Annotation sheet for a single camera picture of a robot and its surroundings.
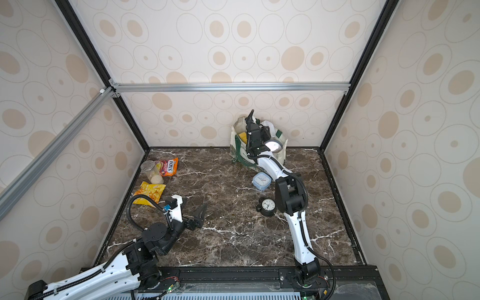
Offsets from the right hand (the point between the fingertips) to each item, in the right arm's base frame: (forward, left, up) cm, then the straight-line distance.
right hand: (276, 127), depth 97 cm
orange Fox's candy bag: (-14, +60, -19) cm, 64 cm away
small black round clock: (-35, +4, -20) cm, 41 cm away
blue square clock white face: (-19, +7, -21) cm, 29 cm away
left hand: (-45, +30, -1) cm, 54 cm away
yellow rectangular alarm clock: (-4, +17, -3) cm, 18 cm away
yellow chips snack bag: (-29, +63, -19) cm, 72 cm away
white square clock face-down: (+1, +2, -1) cm, 3 cm away
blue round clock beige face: (-7, +1, -7) cm, 10 cm away
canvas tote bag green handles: (-7, +19, -10) cm, 23 cm away
